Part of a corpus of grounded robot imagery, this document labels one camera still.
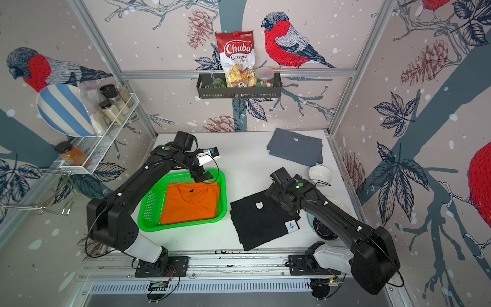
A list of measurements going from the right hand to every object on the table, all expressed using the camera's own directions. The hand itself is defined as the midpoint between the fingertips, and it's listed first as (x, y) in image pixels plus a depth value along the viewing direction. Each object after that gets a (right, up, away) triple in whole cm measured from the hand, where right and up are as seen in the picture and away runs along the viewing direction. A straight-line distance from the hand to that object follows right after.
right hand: (274, 196), depth 82 cm
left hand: (-28, +15, +1) cm, 32 cm away
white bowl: (+26, +7, +15) cm, 31 cm away
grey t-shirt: (+17, +22, +31) cm, 42 cm away
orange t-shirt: (-42, -5, +7) cm, 43 cm away
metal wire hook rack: (-74, +12, -19) cm, 78 cm away
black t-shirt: (-7, -11, +4) cm, 14 cm away
